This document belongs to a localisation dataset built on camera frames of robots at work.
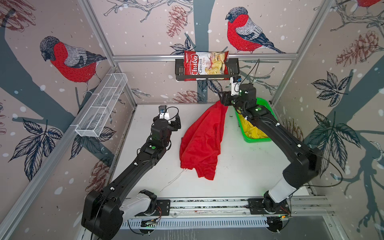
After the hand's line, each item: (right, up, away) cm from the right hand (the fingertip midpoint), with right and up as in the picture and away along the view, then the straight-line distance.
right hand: (219, 94), depth 78 cm
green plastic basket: (+39, -3, +32) cm, 51 cm away
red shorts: (-10, -28, +5) cm, 31 cm away
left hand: (-26, -10, -3) cm, 28 cm away
